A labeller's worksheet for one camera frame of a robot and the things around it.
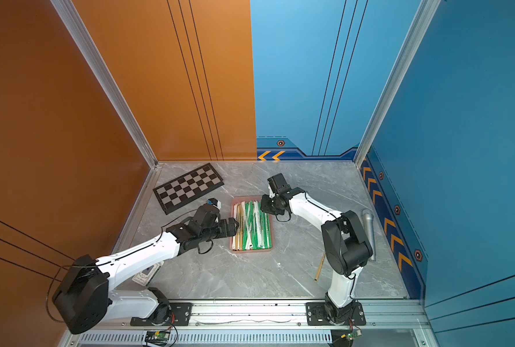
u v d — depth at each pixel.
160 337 0.71
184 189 1.05
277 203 0.70
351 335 0.70
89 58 0.80
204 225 0.65
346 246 0.48
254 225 0.94
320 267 0.83
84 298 0.41
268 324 0.72
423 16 0.71
